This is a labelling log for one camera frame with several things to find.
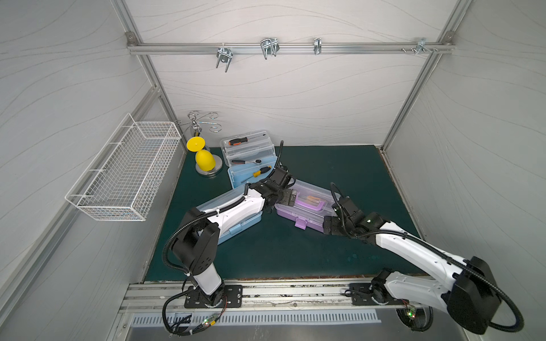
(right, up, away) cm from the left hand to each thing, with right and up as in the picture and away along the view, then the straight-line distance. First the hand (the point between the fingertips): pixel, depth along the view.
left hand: (282, 194), depth 87 cm
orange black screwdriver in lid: (-23, +24, +16) cm, 37 cm away
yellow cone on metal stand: (-35, +13, +8) cm, 38 cm away
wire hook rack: (-37, +31, +3) cm, 49 cm away
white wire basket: (-53, +8, -18) cm, 56 cm away
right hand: (+21, -11, -4) cm, 24 cm away
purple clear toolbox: (+12, -4, -3) cm, 13 cm away
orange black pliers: (+13, -2, +1) cm, 14 cm away
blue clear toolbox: (-17, +17, +20) cm, 31 cm away
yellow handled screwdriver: (-10, +10, +16) cm, 21 cm away
